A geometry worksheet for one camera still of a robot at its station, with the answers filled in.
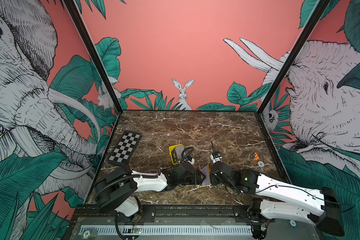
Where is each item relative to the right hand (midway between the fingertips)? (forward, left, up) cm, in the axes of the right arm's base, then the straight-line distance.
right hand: (208, 172), depth 76 cm
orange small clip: (+13, -34, -12) cm, 38 cm away
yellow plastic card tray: (+20, +22, -10) cm, 31 cm away
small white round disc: (+11, -36, -13) cm, 40 cm away
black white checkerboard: (+15, +52, -9) cm, 55 cm away
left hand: (-1, +2, -6) cm, 7 cm away
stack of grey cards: (+14, +17, -8) cm, 24 cm away
